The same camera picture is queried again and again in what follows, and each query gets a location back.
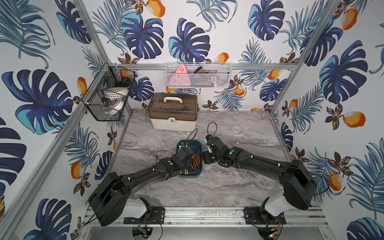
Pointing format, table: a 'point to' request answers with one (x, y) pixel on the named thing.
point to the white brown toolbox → (173, 111)
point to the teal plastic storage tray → (195, 146)
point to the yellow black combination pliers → (186, 172)
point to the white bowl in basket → (116, 97)
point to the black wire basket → (110, 76)
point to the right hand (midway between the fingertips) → (205, 154)
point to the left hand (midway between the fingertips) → (187, 156)
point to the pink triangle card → (181, 77)
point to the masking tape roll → (236, 125)
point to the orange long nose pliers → (195, 162)
